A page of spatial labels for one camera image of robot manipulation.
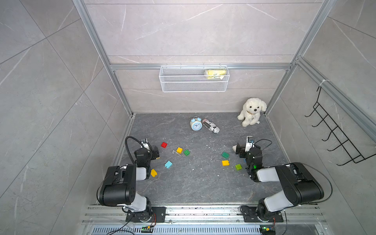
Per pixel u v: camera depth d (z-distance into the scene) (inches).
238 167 34.6
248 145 31.4
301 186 17.5
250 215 28.7
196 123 41.0
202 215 29.4
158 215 28.8
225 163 36.1
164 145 39.3
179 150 37.5
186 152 37.5
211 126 42.2
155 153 34.5
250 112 40.0
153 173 34.2
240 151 32.9
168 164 35.5
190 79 39.6
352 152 23.5
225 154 37.5
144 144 31.9
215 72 33.0
